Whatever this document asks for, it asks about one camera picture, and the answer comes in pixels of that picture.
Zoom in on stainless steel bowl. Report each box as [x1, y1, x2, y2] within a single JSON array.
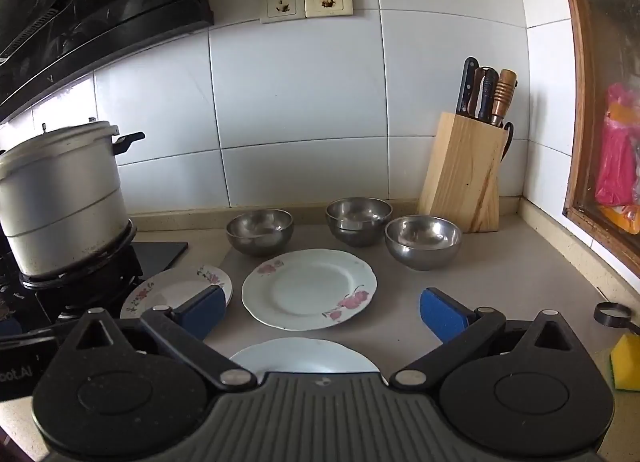
[[226, 209, 294, 257], [325, 197, 393, 248], [384, 215, 462, 271]]

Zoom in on small floral white plate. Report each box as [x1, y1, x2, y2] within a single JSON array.
[[120, 265, 234, 319]]

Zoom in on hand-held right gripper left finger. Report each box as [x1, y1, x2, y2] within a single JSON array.
[[64, 285, 257, 390]]

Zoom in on black handle sharpening steel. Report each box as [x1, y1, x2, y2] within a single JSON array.
[[477, 68, 500, 124]]

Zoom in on black kitchen scissors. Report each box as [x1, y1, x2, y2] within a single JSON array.
[[500, 119, 515, 161]]

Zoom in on brown handle knife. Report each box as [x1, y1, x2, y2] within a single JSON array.
[[467, 67, 489, 121]]

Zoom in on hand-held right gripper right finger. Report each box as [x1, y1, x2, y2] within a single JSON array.
[[391, 287, 582, 390]]

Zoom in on black gas stove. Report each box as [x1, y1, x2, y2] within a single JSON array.
[[0, 227, 189, 339]]

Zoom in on black ring tool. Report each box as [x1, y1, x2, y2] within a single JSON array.
[[594, 302, 640, 336]]

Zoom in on large floral white plate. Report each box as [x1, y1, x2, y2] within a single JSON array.
[[242, 249, 378, 331]]

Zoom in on orange plastic bag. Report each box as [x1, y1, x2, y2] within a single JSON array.
[[600, 203, 640, 236]]

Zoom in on black riveted handle knife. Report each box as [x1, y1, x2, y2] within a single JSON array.
[[456, 57, 480, 118]]

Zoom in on plain white plate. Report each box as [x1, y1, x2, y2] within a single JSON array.
[[229, 337, 381, 376]]

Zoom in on aluminium pressure cooker pot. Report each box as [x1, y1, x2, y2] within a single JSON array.
[[0, 119, 146, 279]]

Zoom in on yellow green sponge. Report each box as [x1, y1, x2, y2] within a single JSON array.
[[607, 333, 640, 392]]

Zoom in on wooden knife block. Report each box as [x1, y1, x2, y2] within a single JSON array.
[[417, 112, 507, 233]]

